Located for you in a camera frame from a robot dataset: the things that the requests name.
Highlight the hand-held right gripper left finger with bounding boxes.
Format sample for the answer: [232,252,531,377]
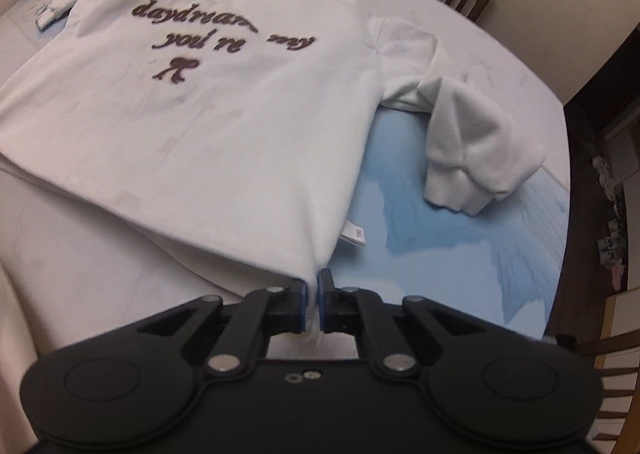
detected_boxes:
[135,279,308,375]

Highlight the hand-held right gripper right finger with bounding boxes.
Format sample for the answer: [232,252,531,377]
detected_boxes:
[317,268,506,377]

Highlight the white printed sweatshirt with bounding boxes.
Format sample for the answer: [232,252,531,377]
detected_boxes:
[0,0,546,295]

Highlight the small shelf ornaments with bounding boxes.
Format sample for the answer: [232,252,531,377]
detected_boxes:
[592,157,628,292]

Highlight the wooden spindle-back chair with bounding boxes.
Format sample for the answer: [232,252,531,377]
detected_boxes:
[547,331,640,454]

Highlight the dark wooden shelf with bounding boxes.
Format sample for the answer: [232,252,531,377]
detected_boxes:
[562,22,640,335]

